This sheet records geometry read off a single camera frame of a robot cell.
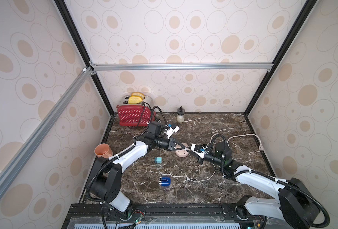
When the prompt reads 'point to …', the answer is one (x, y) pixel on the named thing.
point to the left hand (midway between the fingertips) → (186, 148)
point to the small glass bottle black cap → (180, 114)
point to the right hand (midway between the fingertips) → (187, 150)
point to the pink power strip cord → (261, 147)
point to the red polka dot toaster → (135, 114)
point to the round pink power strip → (182, 153)
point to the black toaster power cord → (156, 119)
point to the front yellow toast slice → (134, 99)
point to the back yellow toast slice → (138, 94)
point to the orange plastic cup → (103, 150)
